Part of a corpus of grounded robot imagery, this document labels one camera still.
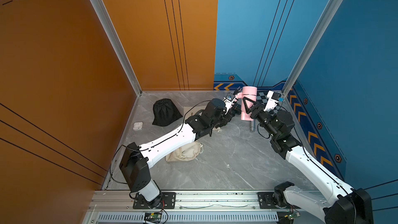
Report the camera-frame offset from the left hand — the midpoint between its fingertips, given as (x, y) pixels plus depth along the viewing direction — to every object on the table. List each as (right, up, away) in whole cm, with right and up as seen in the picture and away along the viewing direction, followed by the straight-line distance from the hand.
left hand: (229, 104), depth 75 cm
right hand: (+7, +2, -4) cm, 9 cm away
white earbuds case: (-55, -14, +24) cm, 62 cm away
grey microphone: (+18, -14, +21) cm, 31 cm away
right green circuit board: (+25, -51, -6) cm, 57 cm away
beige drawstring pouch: (-21, -27, +14) cm, 37 cm away
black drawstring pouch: (-35, -5, +15) cm, 39 cm away
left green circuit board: (-37, -53, -3) cm, 65 cm away
